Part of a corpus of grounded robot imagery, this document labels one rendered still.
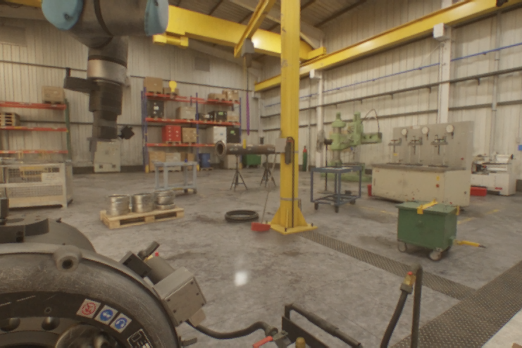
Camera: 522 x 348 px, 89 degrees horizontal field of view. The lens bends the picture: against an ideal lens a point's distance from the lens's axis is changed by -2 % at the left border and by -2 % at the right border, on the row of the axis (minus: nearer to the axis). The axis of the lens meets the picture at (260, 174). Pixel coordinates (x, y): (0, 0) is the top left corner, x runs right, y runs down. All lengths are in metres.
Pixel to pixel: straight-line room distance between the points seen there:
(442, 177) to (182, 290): 5.57
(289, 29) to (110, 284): 4.05
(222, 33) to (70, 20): 12.55
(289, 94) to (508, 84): 8.09
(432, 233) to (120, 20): 3.27
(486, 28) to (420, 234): 9.07
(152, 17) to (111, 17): 0.08
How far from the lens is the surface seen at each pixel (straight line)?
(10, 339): 0.87
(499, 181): 9.48
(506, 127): 10.90
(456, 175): 6.28
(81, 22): 0.71
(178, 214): 5.00
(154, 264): 1.00
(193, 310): 0.85
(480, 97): 11.27
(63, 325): 0.87
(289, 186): 4.06
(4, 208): 0.78
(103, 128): 0.77
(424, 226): 3.46
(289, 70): 4.18
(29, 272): 0.69
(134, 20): 0.66
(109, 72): 0.79
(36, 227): 1.21
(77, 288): 0.70
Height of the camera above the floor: 1.17
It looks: 5 degrees down
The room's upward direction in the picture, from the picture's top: straight up
